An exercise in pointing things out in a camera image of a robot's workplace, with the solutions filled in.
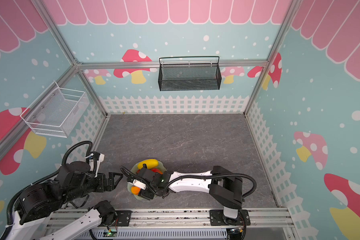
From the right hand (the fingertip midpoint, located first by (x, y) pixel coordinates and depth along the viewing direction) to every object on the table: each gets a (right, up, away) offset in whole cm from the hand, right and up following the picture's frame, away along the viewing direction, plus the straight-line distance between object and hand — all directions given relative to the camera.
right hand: (141, 188), depth 76 cm
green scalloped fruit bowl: (+9, +9, +9) cm, 16 cm away
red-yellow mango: (-3, 0, -2) cm, 3 cm away
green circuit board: (-13, -20, -4) cm, 24 cm away
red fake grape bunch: (+5, +6, +13) cm, 15 cm away
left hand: (-8, +9, -14) cm, 18 cm away
